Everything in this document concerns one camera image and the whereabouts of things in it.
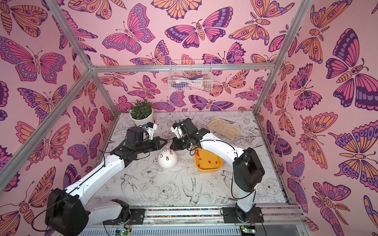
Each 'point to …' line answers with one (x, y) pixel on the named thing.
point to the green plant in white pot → (141, 112)
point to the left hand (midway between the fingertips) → (169, 140)
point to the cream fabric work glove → (225, 128)
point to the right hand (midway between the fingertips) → (171, 145)
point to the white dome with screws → (167, 159)
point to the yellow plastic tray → (205, 161)
